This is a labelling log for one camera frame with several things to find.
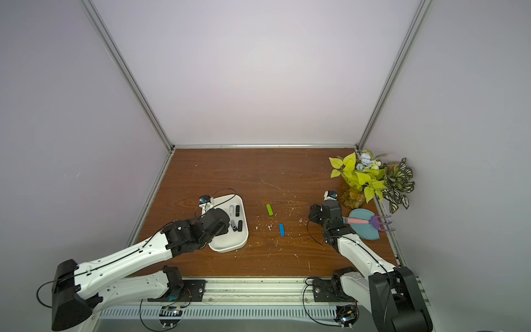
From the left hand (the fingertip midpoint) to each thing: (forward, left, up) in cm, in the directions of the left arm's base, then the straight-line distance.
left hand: (229, 220), depth 78 cm
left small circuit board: (-28, +20, -16) cm, 38 cm away
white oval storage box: (-1, -1, -12) cm, 12 cm away
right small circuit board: (-28, -43, -14) cm, 53 cm away
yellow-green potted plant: (+13, -50, +12) cm, 53 cm away
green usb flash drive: (+11, -15, -13) cm, 23 cm away
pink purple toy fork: (+6, -62, -12) cm, 63 cm away
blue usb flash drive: (+2, -20, -12) cm, 24 cm away
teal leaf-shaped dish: (+2, -57, -12) cm, 58 cm away
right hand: (+11, -36, -5) cm, 38 cm away
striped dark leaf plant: (+11, -63, +12) cm, 65 cm away
